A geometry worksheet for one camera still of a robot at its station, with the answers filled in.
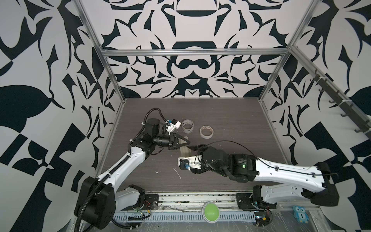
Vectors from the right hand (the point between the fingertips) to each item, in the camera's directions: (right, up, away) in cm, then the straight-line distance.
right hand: (189, 150), depth 64 cm
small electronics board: (+35, -35, +6) cm, 50 cm away
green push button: (+10, -31, +5) cm, 33 cm away
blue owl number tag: (+53, -32, +6) cm, 62 cm away
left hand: (+1, +2, +4) cm, 5 cm away
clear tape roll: (0, +7, +40) cm, 40 cm away
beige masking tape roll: (+13, +3, +37) cm, 39 cm away
